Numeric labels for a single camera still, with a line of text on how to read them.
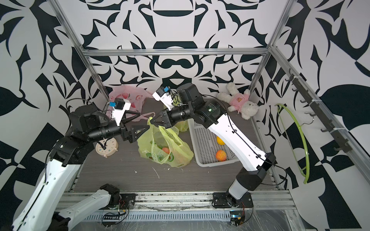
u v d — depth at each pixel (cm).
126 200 75
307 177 59
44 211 36
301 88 64
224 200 74
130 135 50
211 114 43
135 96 116
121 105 48
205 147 94
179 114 50
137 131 53
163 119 50
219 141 92
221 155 84
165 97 53
